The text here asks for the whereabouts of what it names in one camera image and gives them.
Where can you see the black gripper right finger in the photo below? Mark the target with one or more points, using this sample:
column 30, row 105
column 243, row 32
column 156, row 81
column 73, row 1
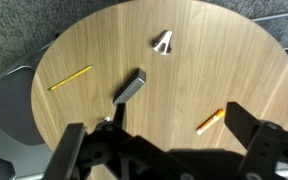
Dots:
column 250, row 133

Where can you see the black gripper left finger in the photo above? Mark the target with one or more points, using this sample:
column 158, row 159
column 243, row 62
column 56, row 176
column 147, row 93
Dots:
column 71, row 149

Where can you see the orange marker pen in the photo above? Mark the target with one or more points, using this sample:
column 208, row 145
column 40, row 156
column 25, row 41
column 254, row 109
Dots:
column 211, row 121

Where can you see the yellow pencil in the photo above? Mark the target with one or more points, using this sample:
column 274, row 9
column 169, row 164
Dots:
column 70, row 77

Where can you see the silver binder clip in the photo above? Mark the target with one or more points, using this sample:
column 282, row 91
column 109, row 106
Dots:
column 163, row 42

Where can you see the grey metal table frame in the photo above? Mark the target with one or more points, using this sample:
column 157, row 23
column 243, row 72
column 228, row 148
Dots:
column 285, row 20

